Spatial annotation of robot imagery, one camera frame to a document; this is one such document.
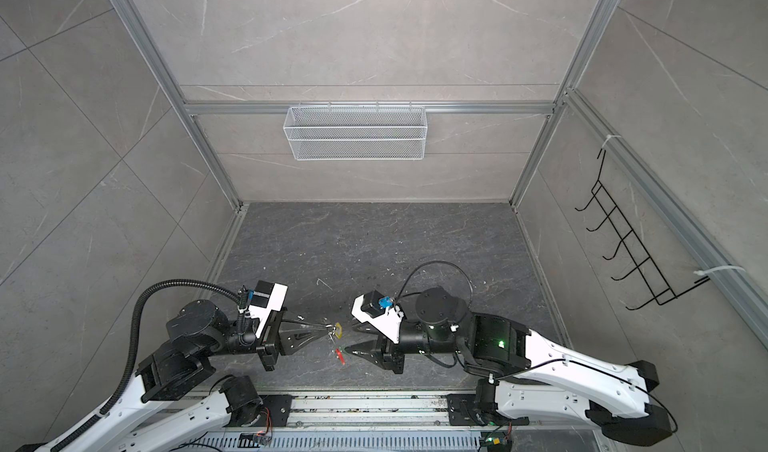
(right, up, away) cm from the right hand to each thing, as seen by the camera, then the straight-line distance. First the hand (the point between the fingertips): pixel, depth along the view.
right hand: (353, 335), depth 53 cm
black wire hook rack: (+63, +16, +14) cm, 66 cm away
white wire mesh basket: (-5, +52, +47) cm, 70 cm away
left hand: (-4, +3, -3) cm, 6 cm away
